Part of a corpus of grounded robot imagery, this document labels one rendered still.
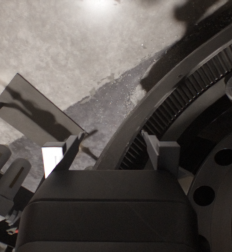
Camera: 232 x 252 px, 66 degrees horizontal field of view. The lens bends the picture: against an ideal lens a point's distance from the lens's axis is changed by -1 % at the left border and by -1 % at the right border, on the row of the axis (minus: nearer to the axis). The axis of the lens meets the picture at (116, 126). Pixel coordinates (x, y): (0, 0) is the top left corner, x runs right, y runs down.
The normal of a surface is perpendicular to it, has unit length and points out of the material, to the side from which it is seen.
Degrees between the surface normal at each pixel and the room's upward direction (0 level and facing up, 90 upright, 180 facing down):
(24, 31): 0
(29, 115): 0
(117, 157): 90
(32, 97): 0
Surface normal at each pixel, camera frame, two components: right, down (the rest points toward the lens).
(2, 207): 0.74, -0.46
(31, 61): -0.12, 0.62
